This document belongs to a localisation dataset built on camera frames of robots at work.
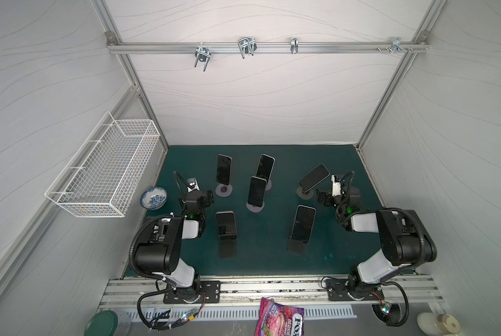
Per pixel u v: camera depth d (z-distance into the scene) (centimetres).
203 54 80
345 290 73
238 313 70
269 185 103
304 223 79
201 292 73
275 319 66
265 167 92
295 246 84
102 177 69
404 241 46
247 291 75
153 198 97
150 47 79
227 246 85
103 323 60
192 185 79
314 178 93
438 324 61
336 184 84
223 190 101
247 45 77
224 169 94
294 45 78
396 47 77
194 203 71
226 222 75
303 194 101
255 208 95
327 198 86
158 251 46
